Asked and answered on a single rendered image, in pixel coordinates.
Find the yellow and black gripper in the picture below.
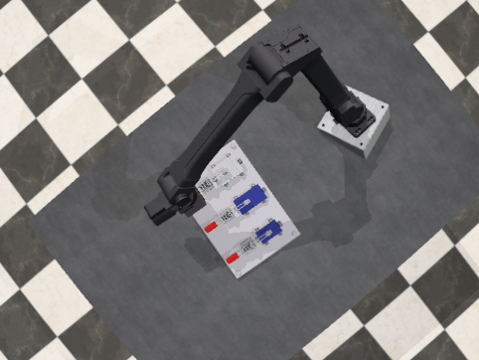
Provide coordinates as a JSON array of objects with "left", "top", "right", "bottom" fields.
[{"left": 185, "top": 187, "right": 207, "bottom": 217}]

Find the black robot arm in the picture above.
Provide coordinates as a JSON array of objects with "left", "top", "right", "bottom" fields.
[{"left": 144, "top": 25, "right": 376, "bottom": 226}]

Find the blue rectangular block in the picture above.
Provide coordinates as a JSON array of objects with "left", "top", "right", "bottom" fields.
[
  {"left": 255, "top": 220, "right": 282, "bottom": 244},
  {"left": 233, "top": 184, "right": 267, "bottom": 214}
]

